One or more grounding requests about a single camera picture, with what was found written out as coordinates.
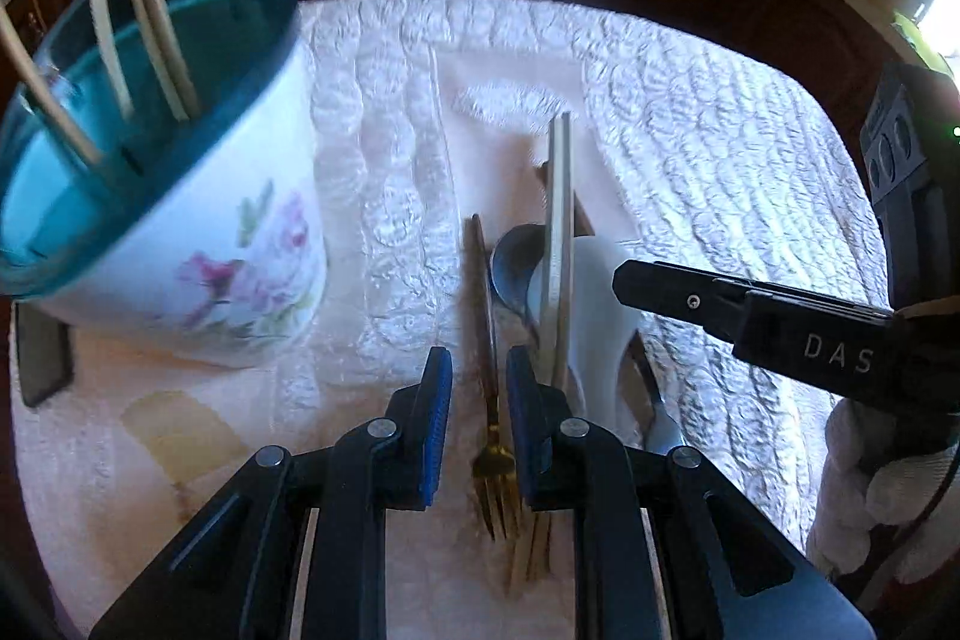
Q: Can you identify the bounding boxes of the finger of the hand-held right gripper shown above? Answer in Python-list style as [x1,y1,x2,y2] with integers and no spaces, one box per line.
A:
[611,260,897,402]

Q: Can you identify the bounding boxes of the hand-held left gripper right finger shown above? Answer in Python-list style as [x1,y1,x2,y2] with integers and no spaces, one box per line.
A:
[506,346,875,640]

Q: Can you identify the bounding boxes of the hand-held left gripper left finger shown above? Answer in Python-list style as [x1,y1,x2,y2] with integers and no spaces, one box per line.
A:
[88,346,455,640]

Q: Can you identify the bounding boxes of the white spoon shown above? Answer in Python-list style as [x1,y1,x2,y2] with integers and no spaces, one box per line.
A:
[523,233,657,435]

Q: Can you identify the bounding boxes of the gold fork brown handle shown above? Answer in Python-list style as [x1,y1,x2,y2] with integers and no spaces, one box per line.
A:
[466,214,524,542]

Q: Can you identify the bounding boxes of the floral utensil holder teal rim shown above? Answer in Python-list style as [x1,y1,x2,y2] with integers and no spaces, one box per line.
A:
[0,0,331,371]

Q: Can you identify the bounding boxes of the person's right hand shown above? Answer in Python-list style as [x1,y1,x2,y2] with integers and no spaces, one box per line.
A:
[806,396,960,585]

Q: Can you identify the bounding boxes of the black smartphone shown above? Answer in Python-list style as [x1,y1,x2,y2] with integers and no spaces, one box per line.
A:
[15,302,76,408]

